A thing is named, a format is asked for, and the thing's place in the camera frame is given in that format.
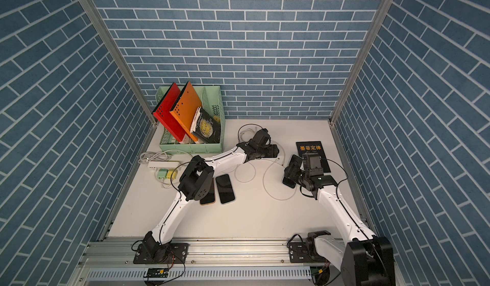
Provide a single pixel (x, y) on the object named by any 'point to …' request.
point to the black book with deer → (313, 147)
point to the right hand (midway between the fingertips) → (292, 172)
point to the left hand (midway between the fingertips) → (279, 152)
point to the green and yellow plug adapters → (166, 173)
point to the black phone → (291, 171)
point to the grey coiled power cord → (157, 156)
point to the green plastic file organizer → (212, 102)
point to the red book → (163, 113)
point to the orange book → (186, 108)
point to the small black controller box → (157, 272)
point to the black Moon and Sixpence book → (206, 127)
